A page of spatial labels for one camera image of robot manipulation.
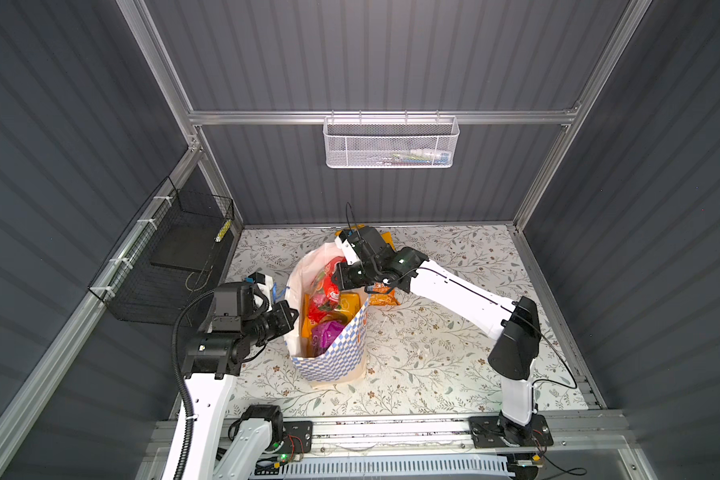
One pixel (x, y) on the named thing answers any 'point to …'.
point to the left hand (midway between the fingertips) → (298, 313)
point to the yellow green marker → (222, 231)
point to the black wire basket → (169, 253)
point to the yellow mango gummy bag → (349, 304)
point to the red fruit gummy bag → (326, 292)
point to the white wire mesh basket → (391, 142)
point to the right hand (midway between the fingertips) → (332, 282)
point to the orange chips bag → (389, 298)
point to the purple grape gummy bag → (324, 335)
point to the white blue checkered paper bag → (344, 357)
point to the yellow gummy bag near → (388, 239)
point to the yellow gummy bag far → (357, 227)
